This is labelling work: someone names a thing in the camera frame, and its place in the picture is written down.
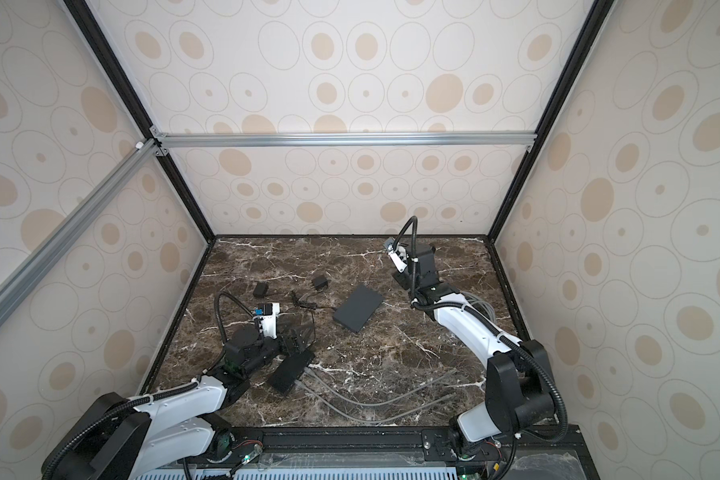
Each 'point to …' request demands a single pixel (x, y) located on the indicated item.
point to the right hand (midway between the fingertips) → (410, 255)
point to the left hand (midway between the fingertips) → (310, 322)
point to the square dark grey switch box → (358, 308)
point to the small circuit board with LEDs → (257, 451)
